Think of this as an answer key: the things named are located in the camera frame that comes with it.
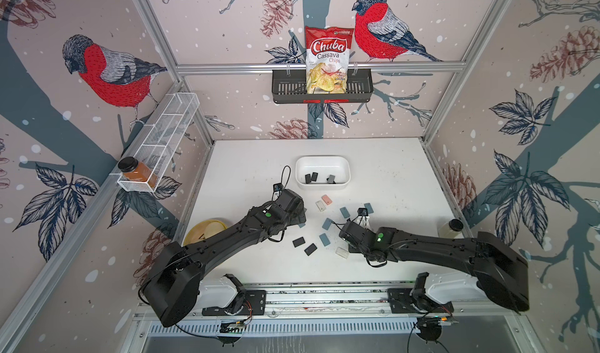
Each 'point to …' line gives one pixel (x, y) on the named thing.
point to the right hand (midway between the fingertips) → (353, 239)
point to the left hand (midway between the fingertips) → (297, 209)
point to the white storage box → (324, 165)
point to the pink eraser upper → (326, 200)
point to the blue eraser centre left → (301, 225)
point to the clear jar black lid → (451, 229)
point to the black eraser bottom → (310, 249)
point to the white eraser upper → (321, 207)
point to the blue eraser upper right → (369, 209)
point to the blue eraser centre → (326, 223)
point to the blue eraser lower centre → (324, 240)
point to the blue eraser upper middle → (345, 212)
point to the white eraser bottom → (342, 252)
